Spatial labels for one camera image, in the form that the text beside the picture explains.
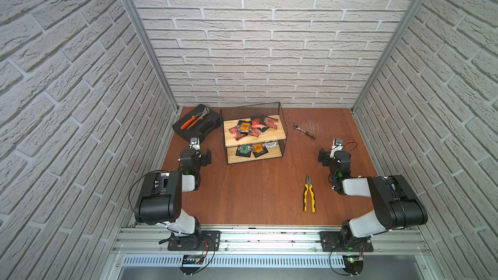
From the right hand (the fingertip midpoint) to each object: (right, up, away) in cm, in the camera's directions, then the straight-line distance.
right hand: (334, 149), depth 94 cm
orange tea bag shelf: (-37, -1, +4) cm, 38 cm away
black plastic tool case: (-70, +14, +10) cm, 72 cm away
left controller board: (-64, -40, -21) cm, 78 cm away
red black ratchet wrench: (-15, +12, +16) cm, 25 cm away
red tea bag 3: (-40, +9, -8) cm, 41 cm away
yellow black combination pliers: (-15, -17, -6) cm, 23 cm away
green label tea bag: (-45, -1, +4) cm, 46 cm away
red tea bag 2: (-32, +13, -4) cm, 34 cm away
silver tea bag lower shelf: (-31, +2, +7) cm, 32 cm away
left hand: (-68, +2, +1) cm, 68 cm away
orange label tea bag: (-45, +11, -4) cm, 47 cm away
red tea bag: (-48, +8, -7) cm, 49 cm away
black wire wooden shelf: (-40, +18, 0) cm, 44 cm away
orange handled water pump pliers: (-71, +18, +13) cm, 74 cm away
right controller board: (-2, -40, -23) cm, 46 cm away
